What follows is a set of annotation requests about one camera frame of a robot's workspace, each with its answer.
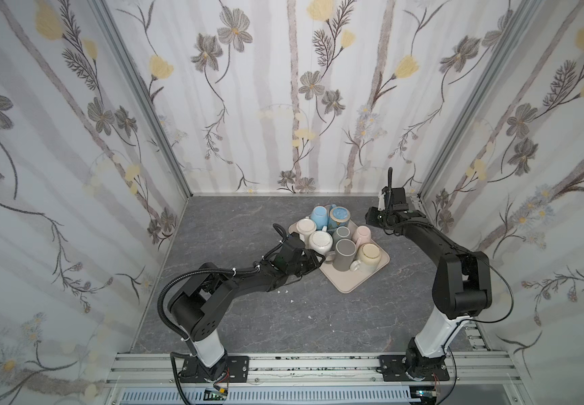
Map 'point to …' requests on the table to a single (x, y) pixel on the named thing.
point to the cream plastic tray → (349, 279)
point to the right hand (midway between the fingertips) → (375, 211)
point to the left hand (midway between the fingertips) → (327, 258)
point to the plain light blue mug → (319, 215)
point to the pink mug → (362, 234)
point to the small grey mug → (341, 232)
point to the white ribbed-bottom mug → (321, 240)
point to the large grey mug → (345, 251)
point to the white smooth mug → (305, 228)
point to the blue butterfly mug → (338, 216)
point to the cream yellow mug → (370, 258)
